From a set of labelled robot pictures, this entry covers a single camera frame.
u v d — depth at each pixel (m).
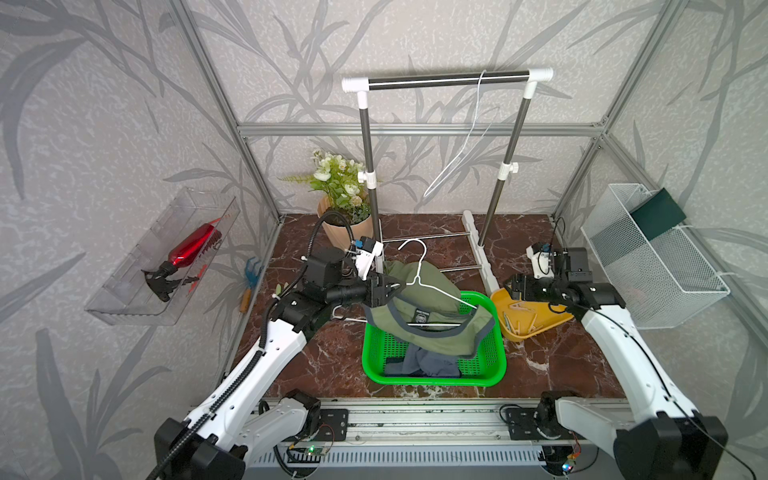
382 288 0.62
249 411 0.43
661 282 0.62
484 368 0.83
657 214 0.72
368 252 0.63
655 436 0.37
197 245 0.67
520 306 0.94
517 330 0.89
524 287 0.69
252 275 1.07
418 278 0.67
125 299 0.60
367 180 0.76
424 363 0.77
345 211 0.99
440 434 0.73
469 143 1.02
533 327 0.89
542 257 0.71
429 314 0.74
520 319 0.92
